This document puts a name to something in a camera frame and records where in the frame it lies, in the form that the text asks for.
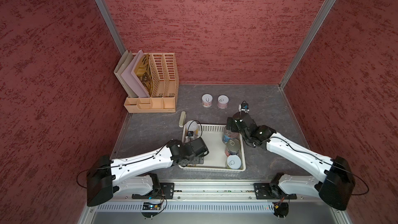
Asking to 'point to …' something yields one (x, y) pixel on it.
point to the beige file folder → (117, 72)
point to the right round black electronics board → (281, 209)
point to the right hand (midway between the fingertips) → (234, 123)
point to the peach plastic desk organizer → (165, 87)
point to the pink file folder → (129, 75)
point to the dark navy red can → (233, 148)
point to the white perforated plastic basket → (215, 160)
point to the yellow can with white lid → (193, 127)
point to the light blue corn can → (228, 135)
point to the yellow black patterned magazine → (144, 71)
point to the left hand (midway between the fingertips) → (191, 159)
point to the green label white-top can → (234, 162)
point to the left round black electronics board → (150, 210)
